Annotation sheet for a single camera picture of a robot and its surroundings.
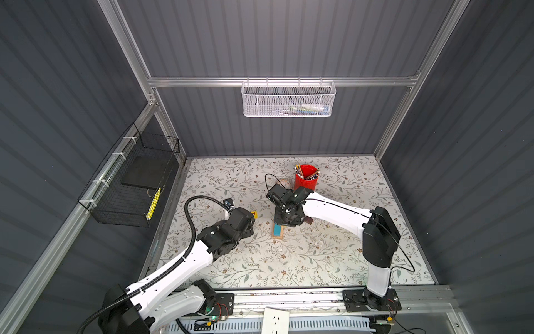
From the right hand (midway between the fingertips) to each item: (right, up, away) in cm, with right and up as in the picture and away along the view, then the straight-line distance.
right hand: (280, 223), depth 85 cm
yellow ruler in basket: (-44, +10, -16) cm, 48 cm away
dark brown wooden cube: (+7, +7, -27) cm, 29 cm away
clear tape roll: (+3, +16, +23) cm, 29 cm away
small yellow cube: (-11, +2, +11) cm, 16 cm away
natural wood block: (-3, -6, +3) cm, 8 cm away
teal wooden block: (-1, -3, +4) cm, 5 cm away
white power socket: (-3, -28, -18) cm, 33 cm away
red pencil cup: (+13, +19, +14) cm, 27 cm away
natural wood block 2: (+1, -4, +4) cm, 6 cm away
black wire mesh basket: (-54, +16, -12) cm, 58 cm away
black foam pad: (-50, +22, -9) cm, 56 cm away
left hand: (-15, +1, -5) cm, 16 cm away
